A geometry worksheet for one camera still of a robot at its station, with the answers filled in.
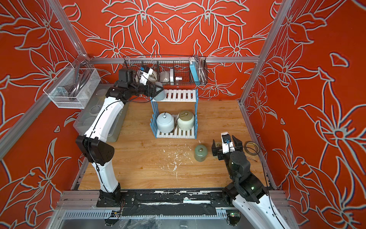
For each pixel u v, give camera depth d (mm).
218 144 633
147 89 684
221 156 623
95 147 474
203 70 820
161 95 752
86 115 896
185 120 928
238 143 617
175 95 872
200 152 815
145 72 669
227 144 553
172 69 949
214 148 633
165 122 924
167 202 730
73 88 778
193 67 831
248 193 470
